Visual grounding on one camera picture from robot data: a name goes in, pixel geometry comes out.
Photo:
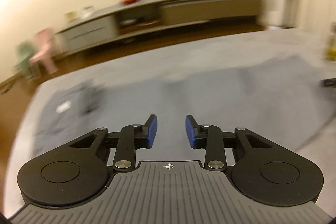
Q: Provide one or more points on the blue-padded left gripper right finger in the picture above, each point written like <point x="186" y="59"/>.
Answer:
<point x="209" y="138"/>

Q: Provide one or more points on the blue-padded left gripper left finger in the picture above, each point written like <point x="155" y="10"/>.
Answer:
<point x="131" y="138"/>

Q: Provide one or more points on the grey-blue work jacket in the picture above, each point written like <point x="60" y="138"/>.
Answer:
<point x="280" y="99"/>

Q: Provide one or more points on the white clothes iron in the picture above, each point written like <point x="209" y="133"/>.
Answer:
<point x="87" y="11"/>

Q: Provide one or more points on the grey bed cover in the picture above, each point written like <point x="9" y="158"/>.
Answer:
<point x="173" y="62"/>

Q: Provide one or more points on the long grey TV cabinet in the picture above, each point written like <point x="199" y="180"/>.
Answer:
<point x="145" y="16"/>

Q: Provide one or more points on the pink plastic child chair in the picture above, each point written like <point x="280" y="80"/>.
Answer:
<point x="44" y="40"/>

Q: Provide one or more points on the yellow cup on cabinet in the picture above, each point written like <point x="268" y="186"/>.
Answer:
<point x="70" y="16"/>

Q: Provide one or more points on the green plastic child chair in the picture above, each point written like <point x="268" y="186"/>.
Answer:
<point x="25" y="50"/>

